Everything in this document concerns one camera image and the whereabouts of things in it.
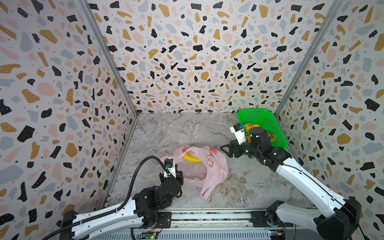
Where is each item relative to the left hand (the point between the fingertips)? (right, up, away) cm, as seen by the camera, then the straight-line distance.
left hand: (178, 163), depth 72 cm
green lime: (+58, +11, +28) cm, 66 cm away
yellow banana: (+5, -2, +21) cm, 22 cm away
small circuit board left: (-14, -34, -2) cm, 37 cm away
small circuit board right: (+46, -34, -1) cm, 58 cm away
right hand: (+22, +10, 0) cm, 24 cm away
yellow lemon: (+46, +18, +37) cm, 62 cm away
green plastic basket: (+62, +24, +47) cm, 81 cm away
